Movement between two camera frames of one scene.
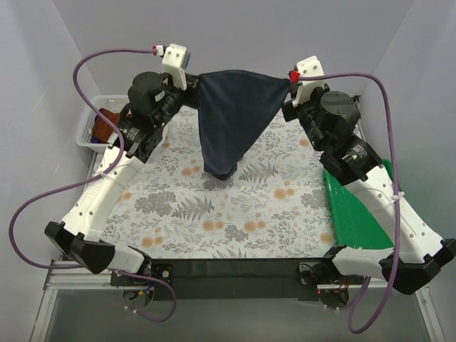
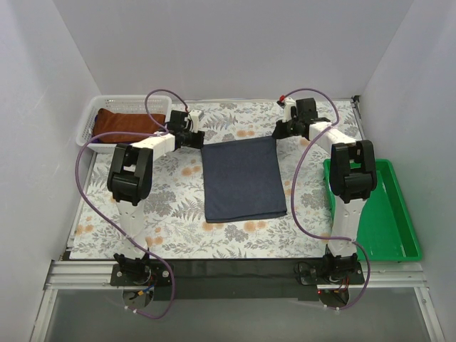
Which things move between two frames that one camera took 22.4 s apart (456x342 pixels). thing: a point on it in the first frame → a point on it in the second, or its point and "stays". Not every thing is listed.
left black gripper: (192, 91) → (199, 137)
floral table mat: (276, 204) stays
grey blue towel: (235, 110) → (242, 180)
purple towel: (94, 140) stays
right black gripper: (289, 107) → (280, 129)
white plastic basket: (112, 103) stays
